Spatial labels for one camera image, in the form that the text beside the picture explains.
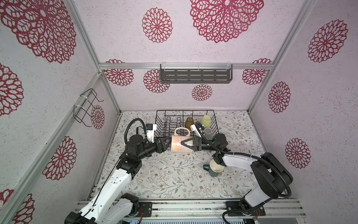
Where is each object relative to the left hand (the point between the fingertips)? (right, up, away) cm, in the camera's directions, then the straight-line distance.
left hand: (169, 140), depth 73 cm
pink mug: (+4, 0, -6) cm, 7 cm away
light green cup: (+25, +11, +26) cm, 37 cm away
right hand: (+7, -1, -4) cm, 8 cm away
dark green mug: (+27, -19, +13) cm, 36 cm away
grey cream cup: (+24, +2, +17) cm, 30 cm away
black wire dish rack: (-3, +11, +34) cm, 35 cm away
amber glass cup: (+13, +11, +30) cm, 34 cm away
